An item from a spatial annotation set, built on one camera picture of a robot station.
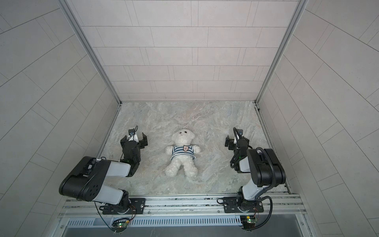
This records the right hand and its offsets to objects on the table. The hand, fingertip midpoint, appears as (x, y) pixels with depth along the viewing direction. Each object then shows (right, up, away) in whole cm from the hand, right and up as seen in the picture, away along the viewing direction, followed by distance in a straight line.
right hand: (234, 135), depth 94 cm
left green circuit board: (-58, -36, -29) cm, 74 cm away
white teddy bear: (-33, 0, -7) cm, 34 cm away
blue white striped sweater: (-32, -7, -11) cm, 35 cm away
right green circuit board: (0, -37, -26) cm, 45 cm away
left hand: (-60, +3, -5) cm, 60 cm away
